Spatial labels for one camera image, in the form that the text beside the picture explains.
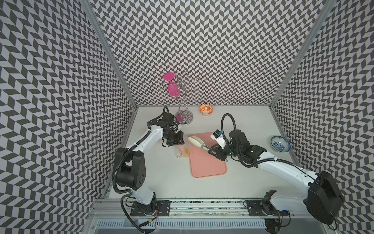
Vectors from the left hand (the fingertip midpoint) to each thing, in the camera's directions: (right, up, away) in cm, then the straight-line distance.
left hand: (183, 143), depth 85 cm
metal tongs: (+8, +2, -7) cm, 11 cm away
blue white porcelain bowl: (+63, -2, +9) cm, 64 cm away
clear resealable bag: (0, -5, +1) cm, 5 cm away
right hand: (+16, -3, -7) cm, 17 cm away
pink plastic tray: (+12, -13, +3) cm, 18 cm away
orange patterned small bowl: (+15, +22, +27) cm, 38 cm away
